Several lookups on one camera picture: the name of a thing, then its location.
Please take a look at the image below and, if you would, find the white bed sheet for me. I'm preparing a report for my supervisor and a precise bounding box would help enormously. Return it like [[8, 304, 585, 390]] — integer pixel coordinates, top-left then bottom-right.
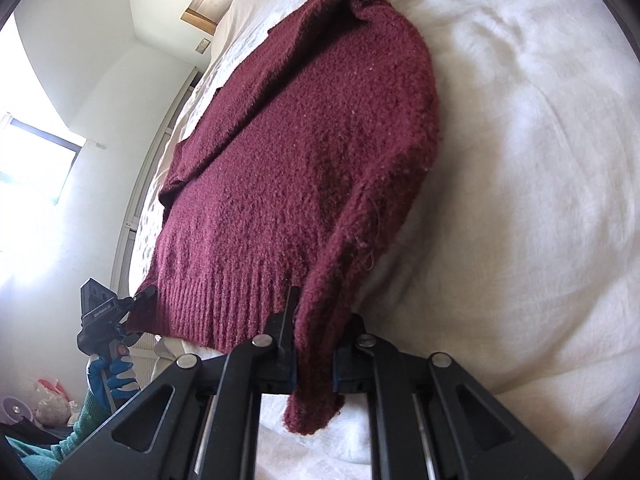
[[127, 0, 640, 480]]

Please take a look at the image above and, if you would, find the teal sleeve left forearm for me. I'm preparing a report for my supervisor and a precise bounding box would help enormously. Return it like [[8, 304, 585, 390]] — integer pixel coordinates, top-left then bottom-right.
[[4, 391, 114, 480]]

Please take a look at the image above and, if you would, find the left blue gloved hand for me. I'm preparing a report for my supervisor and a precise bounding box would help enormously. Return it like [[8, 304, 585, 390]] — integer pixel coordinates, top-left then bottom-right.
[[87, 344, 140, 412]]

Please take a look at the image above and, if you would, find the window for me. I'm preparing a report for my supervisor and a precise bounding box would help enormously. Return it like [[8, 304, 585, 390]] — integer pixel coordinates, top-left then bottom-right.
[[1, 115, 86, 275]]

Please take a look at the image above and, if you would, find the left wall switch plate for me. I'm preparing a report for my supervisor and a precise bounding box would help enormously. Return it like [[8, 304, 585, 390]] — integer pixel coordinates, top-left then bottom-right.
[[195, 38, 210, 54]]

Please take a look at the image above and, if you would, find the low louvered cabinet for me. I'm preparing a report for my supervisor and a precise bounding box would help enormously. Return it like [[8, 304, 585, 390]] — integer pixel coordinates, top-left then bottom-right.
[[110, 68, 202, 296]]

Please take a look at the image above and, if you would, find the dark red knit sweater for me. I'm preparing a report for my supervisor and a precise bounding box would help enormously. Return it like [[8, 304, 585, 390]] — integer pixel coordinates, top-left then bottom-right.
[[128, 0, 439, 434]]

